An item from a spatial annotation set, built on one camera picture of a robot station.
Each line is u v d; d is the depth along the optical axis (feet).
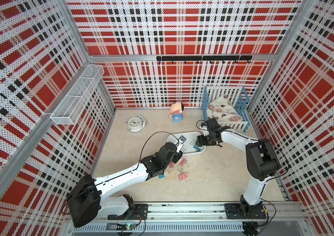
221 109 3.80
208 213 2.43
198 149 2.99
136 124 3.47
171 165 2.91
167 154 1.88
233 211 2.36
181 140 2.18
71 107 2.73
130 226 2.26
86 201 1.32
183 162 2.98
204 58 2.91
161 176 2.82
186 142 3.33
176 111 3.63
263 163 1.62
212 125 2.57
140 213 2.42
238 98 3.77
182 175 2.75
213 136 2.37
